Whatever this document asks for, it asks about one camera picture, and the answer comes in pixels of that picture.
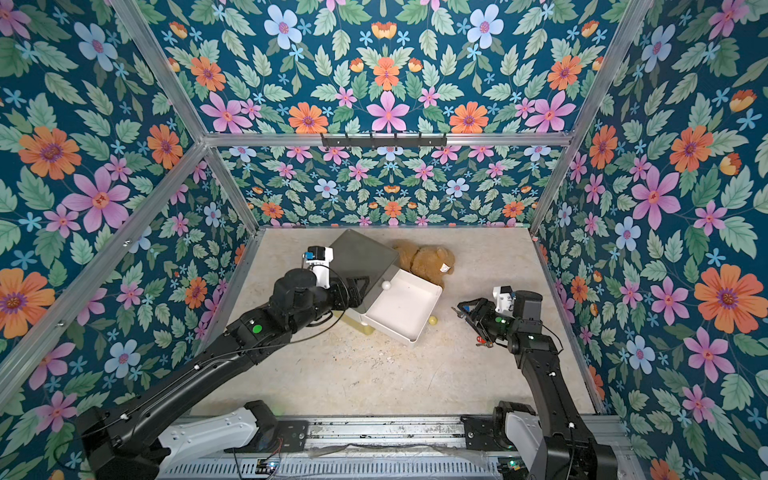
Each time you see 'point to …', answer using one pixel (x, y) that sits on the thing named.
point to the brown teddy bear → (431, 263)
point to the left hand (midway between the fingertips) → (361, 280)
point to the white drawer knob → (386, 285)
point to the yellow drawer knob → (433, 320)
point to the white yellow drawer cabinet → (355, 319)
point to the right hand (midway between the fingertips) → (464, 309)
